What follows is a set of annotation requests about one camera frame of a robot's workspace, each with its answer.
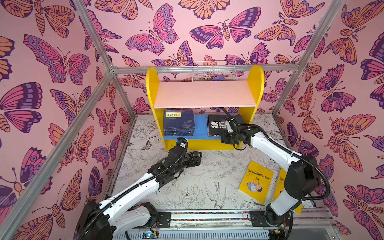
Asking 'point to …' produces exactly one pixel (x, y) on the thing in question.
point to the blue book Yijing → (177, 132)
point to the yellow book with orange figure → (256, 182)
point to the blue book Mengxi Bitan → (178, 131)
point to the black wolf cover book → (216, 124)
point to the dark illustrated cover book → (214, 135)
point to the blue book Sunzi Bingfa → (179, 134)
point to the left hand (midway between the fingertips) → (198, 153)
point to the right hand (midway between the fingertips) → (221, 136)
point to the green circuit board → (149, 235)
